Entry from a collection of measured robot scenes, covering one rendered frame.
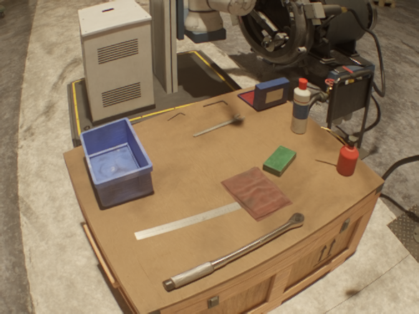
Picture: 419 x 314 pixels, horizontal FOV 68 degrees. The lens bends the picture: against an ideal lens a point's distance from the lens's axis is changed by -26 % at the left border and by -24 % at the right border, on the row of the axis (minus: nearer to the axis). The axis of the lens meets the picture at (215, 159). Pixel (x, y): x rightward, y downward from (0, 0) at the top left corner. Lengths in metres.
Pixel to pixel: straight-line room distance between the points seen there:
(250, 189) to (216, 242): 0.23
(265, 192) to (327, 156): 0.33
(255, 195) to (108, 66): 0.92
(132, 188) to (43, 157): 1.27
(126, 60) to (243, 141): 0.68
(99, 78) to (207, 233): 0.95
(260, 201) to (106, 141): 0.59
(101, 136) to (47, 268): 0.72
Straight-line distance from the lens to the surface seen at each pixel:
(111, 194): 1.21
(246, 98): 1.71
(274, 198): 1.24
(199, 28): 1.79
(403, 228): 1.98
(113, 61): 1.77
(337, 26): 2.65
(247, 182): 1.29
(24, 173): 2.34
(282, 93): 1.66
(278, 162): 1.34
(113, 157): 1.43
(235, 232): 1.15
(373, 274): 1.73
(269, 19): 2.55
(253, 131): 1.52
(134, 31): 1.74
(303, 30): 2.30
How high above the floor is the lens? 1.35
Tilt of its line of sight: 40 degrees down
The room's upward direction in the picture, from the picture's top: straight up
